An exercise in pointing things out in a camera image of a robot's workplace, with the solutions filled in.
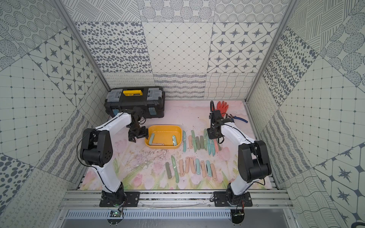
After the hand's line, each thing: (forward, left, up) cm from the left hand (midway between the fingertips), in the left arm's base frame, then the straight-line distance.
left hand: (147, 139), depth 91 cm
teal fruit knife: (-1, -41, -7) cm, 42 cm away
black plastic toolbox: (+24, -1, +12) cm, 27 cm away
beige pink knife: (-16, -23, -6) cm, 29 cm away
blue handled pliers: (+25, -64, -7) cm, 69 cm away
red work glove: (+34, -54, -5) cm, 64 cm away
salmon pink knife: (-3, -45, -1) cm, 45 cm away
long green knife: (-15, -19, -7) cm, 25 cm away
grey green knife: (-18, -15, -7) cm, 24 cm away
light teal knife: (-15, -34, -7) cm, 37 cm away
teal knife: (-16, -40, -6) cm, 43 cm away
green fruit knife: (+2, -31, -6) cm, 32 cm away
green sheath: (+1, -34, -6) cm, 34 cm away
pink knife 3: (-19, -43, -7) cm, 47 cm away
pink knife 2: (-16, -37, -6) cm, 41 cm away
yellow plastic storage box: (+5, -10, -6) cm, 13 cm away
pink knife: (-14, -30, -6) cm, 34 cm away
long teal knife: (-3, -25, -6) cm, 25 cm away
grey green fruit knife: (+2, -36, -6) cm, 37 cm away
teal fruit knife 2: (-1, -44, -7) cm, 44 cm away
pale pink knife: (-14, -27, -6) cm, 31 cm away
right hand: (+3, -45, 0) cm, 45 cm away
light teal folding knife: (+3, -17, -6) cm, 19 cm away
